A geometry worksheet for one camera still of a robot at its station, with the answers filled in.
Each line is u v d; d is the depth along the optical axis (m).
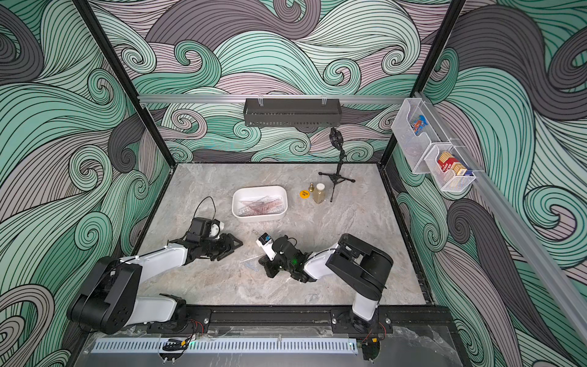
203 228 0.73
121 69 0.85
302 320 0.74
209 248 0.75
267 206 1.02
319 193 0.98
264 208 1.01
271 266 0.77
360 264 0.51
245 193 1.07
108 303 0.42
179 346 0.71
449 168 0.65
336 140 0.88
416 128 0.84
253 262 0.86
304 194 1.08
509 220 0.52
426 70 0.85
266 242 0.77
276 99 0.92
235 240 0.85
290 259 0.69
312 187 1.07
